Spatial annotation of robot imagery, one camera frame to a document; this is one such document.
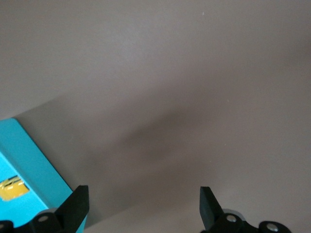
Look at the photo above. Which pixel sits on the yellow toy beetle car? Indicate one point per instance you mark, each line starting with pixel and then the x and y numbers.
pixel 13 189

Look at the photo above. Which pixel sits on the teal plastic storage bin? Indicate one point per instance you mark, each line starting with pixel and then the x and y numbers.
pixel 26 160

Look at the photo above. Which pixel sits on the brown table cover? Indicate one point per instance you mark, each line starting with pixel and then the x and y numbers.
pixel 182 85

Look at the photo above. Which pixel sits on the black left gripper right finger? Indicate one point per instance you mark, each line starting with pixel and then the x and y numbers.
pixel 213 213

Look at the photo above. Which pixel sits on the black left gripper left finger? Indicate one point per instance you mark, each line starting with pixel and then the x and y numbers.
pixel 70 211

